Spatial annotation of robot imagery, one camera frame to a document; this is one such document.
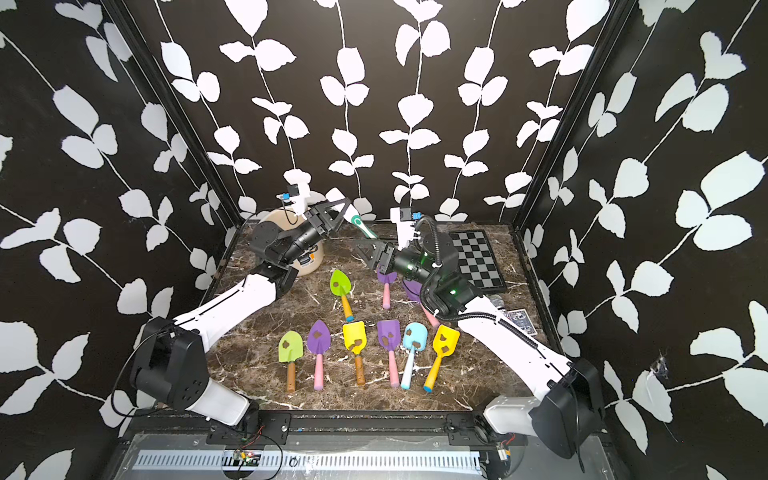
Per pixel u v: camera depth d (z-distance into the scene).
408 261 0.60
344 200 0.67
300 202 0.67
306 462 0.70
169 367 0.43
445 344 0.88
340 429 0.75
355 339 0.88
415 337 0.90
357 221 0.67
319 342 0.89
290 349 0.88
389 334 0.90
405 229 0.60
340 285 1.01
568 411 0.39
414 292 1.01
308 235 0.65
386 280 1.03
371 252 0.59
